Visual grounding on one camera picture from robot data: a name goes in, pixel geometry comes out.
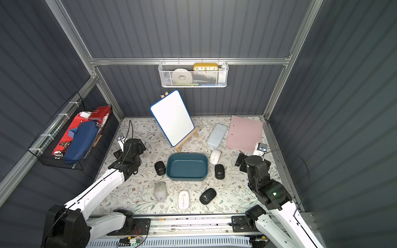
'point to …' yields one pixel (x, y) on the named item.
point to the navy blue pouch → (83, 136)
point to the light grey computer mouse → (160, 191)
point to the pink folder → (244, 134)
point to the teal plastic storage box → (187, 167)
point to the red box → (99, 114)
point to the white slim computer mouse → (183, 199)
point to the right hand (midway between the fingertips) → (253, 155)
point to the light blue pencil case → (216, 135)
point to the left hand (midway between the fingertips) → (130, 144)
